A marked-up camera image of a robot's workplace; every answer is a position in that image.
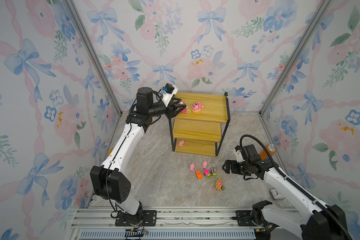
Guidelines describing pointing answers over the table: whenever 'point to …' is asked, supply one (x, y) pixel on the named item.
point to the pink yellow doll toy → (220, 184)
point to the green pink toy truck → (207, 174)
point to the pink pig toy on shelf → (181, 143)
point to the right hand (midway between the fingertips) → (229, 167)
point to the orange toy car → (198, 174)
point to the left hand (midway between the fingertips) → (183, 101)
